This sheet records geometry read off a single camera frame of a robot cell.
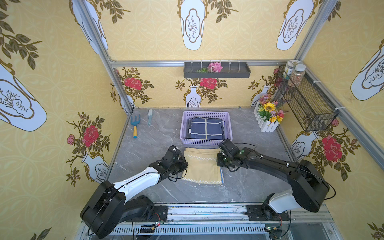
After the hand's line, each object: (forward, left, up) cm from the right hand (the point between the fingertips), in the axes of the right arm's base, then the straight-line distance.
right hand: (218, 158), depth 89 cm
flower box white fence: (+29, -33, +8) cm, 44 cm away
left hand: (-3, +20, 0) cm, 20 cm away
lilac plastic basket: (+34, -6, 0) cm, 35 cm away
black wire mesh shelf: (+19, -50, +23) cm, 58 cm away
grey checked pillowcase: (+16, +19, -1) cm, 25 cm away
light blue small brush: (+36, +51, -4) cm, 63 cm away
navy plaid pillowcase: (+23, +7, 0) cm, 24 cm away
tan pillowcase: (-4, +10, -1) cm, 11 cm away
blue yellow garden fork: (+28, +61, -5) cm, 68 cm away
